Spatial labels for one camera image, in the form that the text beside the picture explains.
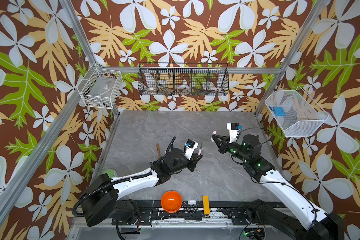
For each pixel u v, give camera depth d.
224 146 0.64
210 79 0.98
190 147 0.66
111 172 0.87
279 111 0.86
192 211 0.77
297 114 0.82
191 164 0.66
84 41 0.79
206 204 0.78
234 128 0.63
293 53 0.84
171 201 0.77
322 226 0.40
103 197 0.41
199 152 0.73
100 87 0.86
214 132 0.73
